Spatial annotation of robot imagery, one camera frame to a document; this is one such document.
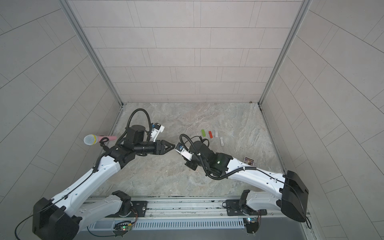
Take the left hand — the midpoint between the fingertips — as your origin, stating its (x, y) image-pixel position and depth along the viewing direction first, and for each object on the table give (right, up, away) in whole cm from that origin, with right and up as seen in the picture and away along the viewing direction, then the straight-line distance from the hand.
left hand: (174, 147), depth 72 cm
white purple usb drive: (+27, -1, +24) cm, 36 cm away
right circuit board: (+37, -36, -3) cm, 51 cm away
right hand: (+5, -4, +3) cm, 7 cm away
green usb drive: (+15, +4, +27) cm, 31 cm away
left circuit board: (-22, -35, -6) cm, 42 cm away
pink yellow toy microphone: (-37, +4, -5) cm, 38 cm away
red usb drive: (+20, +2, +27) cm, 34 cm away
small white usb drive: (+24, +2, +27) cm, 36 cm away
